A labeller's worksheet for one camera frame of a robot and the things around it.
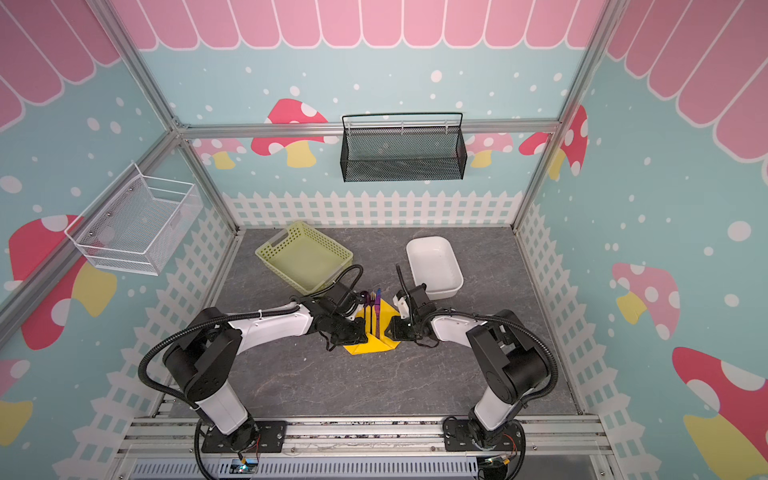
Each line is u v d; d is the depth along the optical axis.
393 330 0.81
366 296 0.99
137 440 0.76
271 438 0.74
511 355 0.48
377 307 0.97
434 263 1.07
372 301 0.99
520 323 0.51
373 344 0.88
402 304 0.87
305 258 1.14
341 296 0.73
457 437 0.74
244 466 0.73
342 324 0.77
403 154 0.92
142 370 0.44
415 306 0.75
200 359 0.47
